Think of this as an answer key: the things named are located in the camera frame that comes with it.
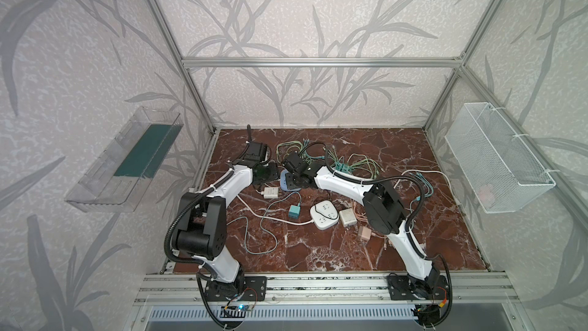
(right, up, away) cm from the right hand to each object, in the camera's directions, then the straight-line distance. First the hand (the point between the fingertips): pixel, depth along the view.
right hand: (292, 173), depth 96 cm
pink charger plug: (+28, -20, -14) cm, 37 cm away
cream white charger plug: (-8, -8, -3) cm, 12 cm away
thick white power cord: (-2, -18, -8) cm, 19 cm away
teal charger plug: (+1, -14, -7) cm, 16 cm away
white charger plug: (+22, -16, -11) cm, 29 cm away
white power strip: (+13, -15, -10) cm, 22 cm away
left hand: (-6, +3, -3) cm, 7 cm away
